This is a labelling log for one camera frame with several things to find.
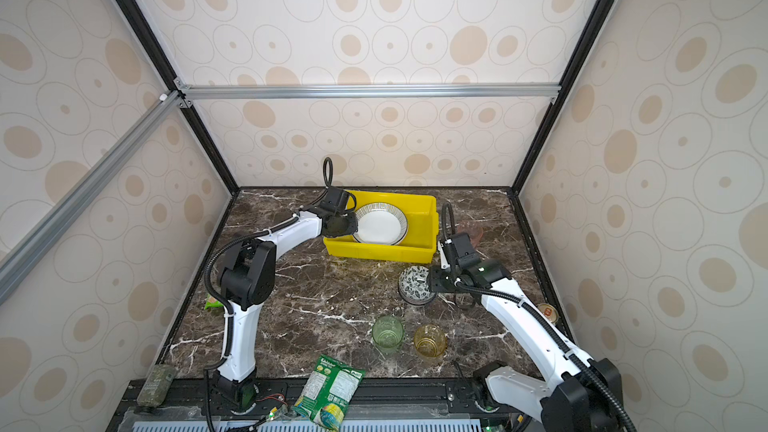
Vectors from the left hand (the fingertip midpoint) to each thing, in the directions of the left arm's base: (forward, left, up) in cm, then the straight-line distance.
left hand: (364, 219), depth 100 cm
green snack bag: (-50, +6, -4) cm, 51 cm away
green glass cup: (-35, -9, -7) cm, 37 cm away
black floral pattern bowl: (-22, -16, -4) cm, 28 cm away
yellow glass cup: (-37, -20, -7) cm, 43 cm away
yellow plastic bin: (-6, -18, -8) cm, 21 cm away
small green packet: (-27, +44, -5) cm, 52 cm away
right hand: (-24, -22, +5) cm, 33 cm away
